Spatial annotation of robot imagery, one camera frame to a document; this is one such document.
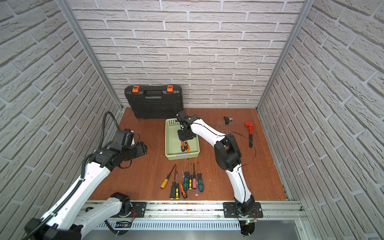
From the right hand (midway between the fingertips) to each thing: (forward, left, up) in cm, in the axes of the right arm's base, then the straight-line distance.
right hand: (184, 137), depth 93 cm
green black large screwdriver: (-26, 0, -4) cm, 26 cm away
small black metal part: (+16, -32, -6) cm, 37 cm away
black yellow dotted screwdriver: (-25, -2, -6) cm, 26 cm away
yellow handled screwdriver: (-26, +12, -6) cm, 29 cm away
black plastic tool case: (+24, +18, +10) cm, 32 cm away
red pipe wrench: (+9, -48, -6) cm, 49 cm away
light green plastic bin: (+1, +8, -7) cm, 11 cm away
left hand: (-11, +21, +11) cm, 27 cm away
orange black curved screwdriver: (-4, -1, -5) cm, 7 cm away
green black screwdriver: (-26, -8, -5) cm, 28 cm away
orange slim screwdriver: (-31, +2, -5) cm, 32 cm away
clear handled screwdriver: (-33, -5, -7) cm, 34 cm away
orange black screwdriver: (-3, +2, -6) cm, 7 cm away
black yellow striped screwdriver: (-29, +8, -6) cm, 31 cm away
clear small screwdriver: (-23, +2, -7) cm, 24 cm away
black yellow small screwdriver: (-29, +5, -6) cm, 30 cm away
